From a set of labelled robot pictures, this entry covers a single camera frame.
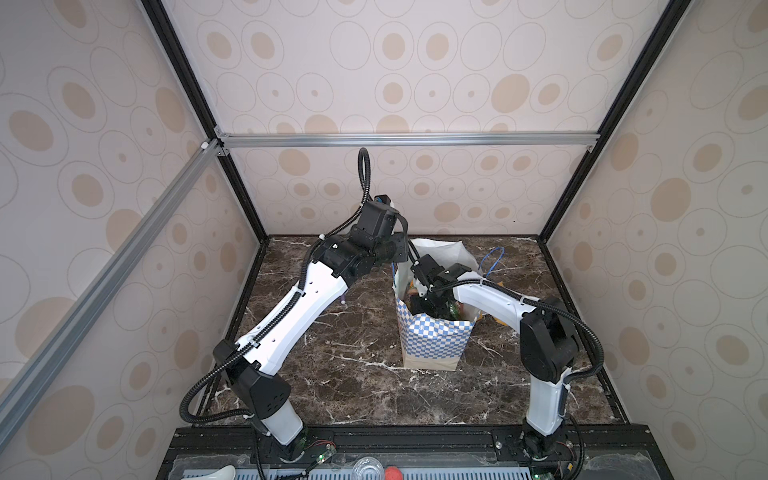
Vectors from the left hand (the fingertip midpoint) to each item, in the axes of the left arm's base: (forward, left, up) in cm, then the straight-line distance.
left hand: (411, 238), depth 70 cm
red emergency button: (-44, +4, -31) cm, 54 cm away
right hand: (-4, -3, -30) cm, 30 cm away
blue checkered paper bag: (-19, -5, -18) cm, 26 cm away
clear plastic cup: (-43, +10, -33) cm, 55 cm away
